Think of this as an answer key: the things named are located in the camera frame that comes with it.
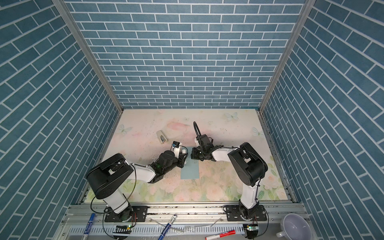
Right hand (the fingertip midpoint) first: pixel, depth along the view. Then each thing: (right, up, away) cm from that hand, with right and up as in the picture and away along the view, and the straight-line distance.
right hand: (189, 154), depth 94 cm
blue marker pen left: (-46, -29, -25) cm, 60 cm away
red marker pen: (+20, -32, -26) cm, 45 cm away
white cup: (+52, -30, -24) cm, 65 cm away
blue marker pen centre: (-8, -28, -24) cm, 38 cm away
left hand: (-1, 0, -4) cm, 4 cm away
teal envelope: (+1, -8, -4) cm, 10 cm away
